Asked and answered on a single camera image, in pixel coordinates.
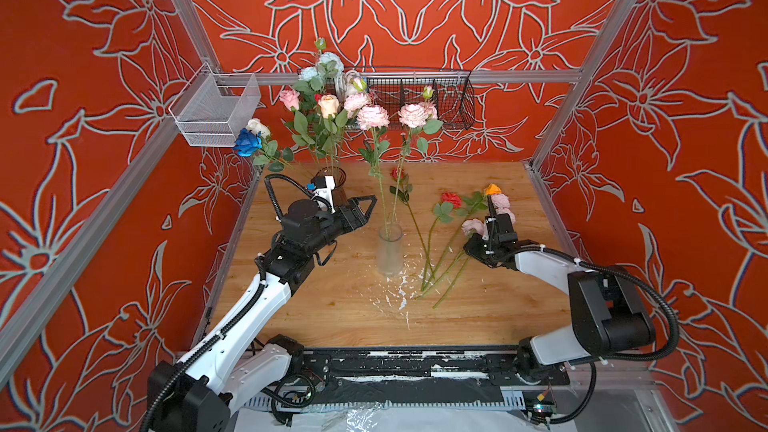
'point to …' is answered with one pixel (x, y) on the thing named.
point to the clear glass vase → (390, 250)
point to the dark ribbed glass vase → (340, 178)
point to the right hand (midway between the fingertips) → (462, 244)
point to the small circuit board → (543, 411)
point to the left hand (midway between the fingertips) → (368, 201)
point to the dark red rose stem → (450, 203)
